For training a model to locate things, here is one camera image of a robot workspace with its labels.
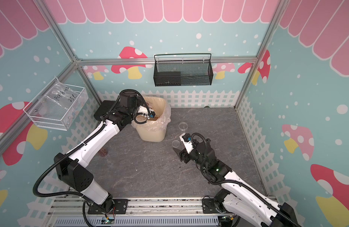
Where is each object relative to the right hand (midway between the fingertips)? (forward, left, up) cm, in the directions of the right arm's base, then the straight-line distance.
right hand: (178, 144), depth 73 cm
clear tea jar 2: (+13, +14, +10) cm, 21 cm away
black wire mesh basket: (+49, -4, +14) cm, 51 cm away
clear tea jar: (+21, -3, -12) cm, 24 cm away
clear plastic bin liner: (+11, +10, +3) cm, 16 cm away
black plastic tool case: (+45, +62, -17) cm, 78 cm away
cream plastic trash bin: (+31, +14, -1) cm, 34 cm away
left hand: (+23, +24, +12) cm, 36 cm away
